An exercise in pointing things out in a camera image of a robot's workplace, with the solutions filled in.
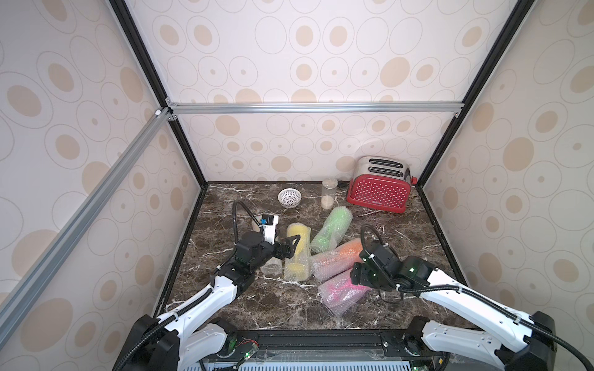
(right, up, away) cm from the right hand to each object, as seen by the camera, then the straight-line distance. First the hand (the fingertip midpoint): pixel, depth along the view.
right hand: (364, 276), depth 78 cm
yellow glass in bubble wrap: (-23, +1, +5) cm, 23 cm away
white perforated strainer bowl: (-27, +27, +35) cm, 52 cm away
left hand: (-23, +14, +1) cm, 27 cm away
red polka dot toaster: (+13, +33, +20) cm, 41 cm away
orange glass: (-12, +3, +6) cm, 14 cm away
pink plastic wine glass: (-8, -6, 0) cm, 10 cm away
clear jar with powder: (-8, +29, +36) cm, 47 cm away
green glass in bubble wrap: (-8, +15, +16) cm, 23 cm away
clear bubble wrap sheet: (-5, -13, +2) cm, 14 cm away
